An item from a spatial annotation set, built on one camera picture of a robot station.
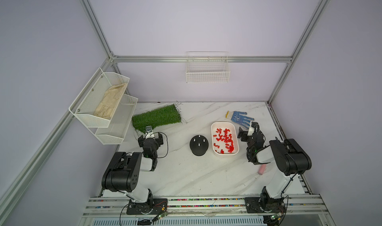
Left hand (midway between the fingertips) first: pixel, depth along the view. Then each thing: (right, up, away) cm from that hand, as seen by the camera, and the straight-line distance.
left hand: (151, 135), depth 94 cm
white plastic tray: (+49, -4, +4) cm, 49 cm away
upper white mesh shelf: (-23, +18, -19) cm, 35 cm away
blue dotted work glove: (+62, +11, +17) cm, 65 cm away
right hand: (+64, +3, +4) cm, 64 cm away
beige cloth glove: (-18, +21, -14) cm, 31 cm away
